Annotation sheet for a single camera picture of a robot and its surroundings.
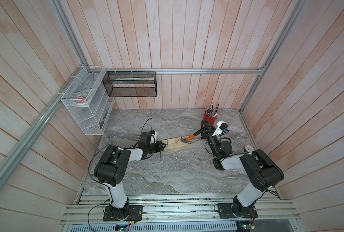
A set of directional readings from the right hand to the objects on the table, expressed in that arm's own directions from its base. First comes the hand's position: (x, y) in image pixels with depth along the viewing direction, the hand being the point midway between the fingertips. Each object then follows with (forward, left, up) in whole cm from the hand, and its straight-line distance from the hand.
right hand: (202, 120), depth 81 cm
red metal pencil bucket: (+17, -12, -18) cm, 27 cm away
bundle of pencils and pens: (+16, -10, -9) cm, 21 cm away
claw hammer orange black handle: (-3, +7, -15) cm, 17 cm away
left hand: (-5, +22, -22) cm, 32 cm away
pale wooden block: (-3, +15, -20) cm, 25 cm away
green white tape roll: (-4, -35, -24) cm, 43 cm away
